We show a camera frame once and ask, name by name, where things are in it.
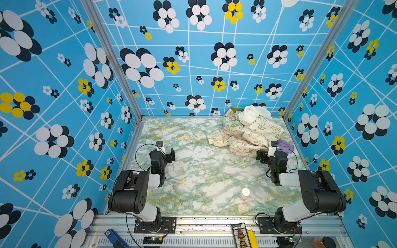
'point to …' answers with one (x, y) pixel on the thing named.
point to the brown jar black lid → (322, 242)
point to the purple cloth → (285, 146)
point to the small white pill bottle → (244, 194)
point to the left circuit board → (152, 240)
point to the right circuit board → (286, 242)
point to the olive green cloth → (235, 109)
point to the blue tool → (116, 239)
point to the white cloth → (251, 113)
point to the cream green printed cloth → (245, 140)
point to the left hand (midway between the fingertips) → (165, 148)
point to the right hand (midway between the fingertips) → (267, 149)
